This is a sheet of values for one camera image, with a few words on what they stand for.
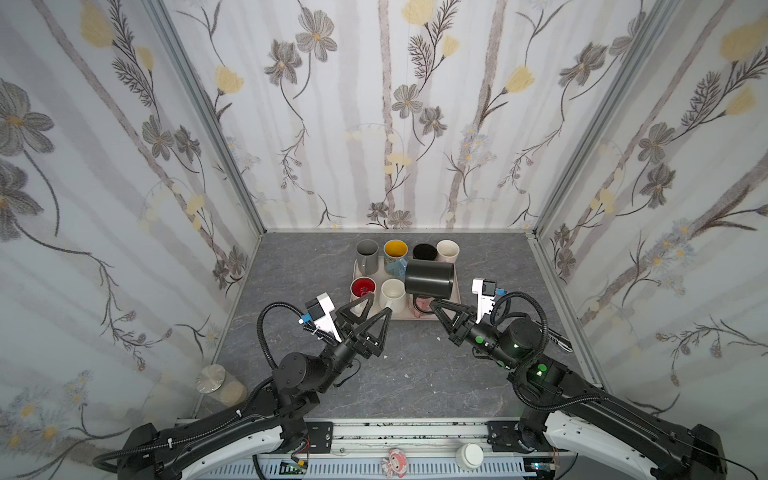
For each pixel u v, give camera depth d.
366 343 0.51
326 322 0.54
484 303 0.59
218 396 0.77
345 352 0.55
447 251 1.07
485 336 0.59
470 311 0.61
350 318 0.62
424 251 1.02
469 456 0.64
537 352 0.48
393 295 0.90
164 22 0.69
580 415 0.51
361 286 0.98
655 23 0.70
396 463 0.68
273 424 0.54
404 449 0.73
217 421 0.48
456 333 0.59
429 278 0.63
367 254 0.99
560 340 0.91
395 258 1.00
